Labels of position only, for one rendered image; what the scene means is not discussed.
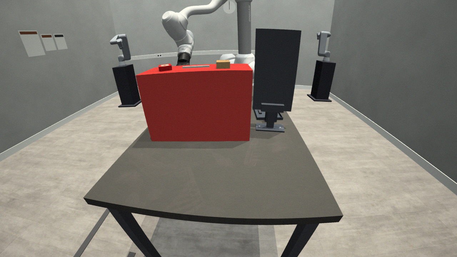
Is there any tan cardboard box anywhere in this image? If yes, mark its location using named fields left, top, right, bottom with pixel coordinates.
left=216, top=60, right=230, bottom=69

